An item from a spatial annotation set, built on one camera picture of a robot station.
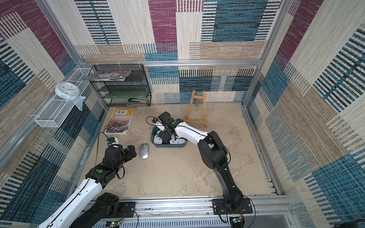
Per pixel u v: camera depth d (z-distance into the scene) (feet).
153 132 3.26
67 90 2.47
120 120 3.56
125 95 3.62
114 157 1.95
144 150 3.09
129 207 2.43
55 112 2.36
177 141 3.11
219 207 2.39
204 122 3.41
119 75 2.88
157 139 3.17
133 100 3.58
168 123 2.45
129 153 2.42
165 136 2.81
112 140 2.30
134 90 3.73
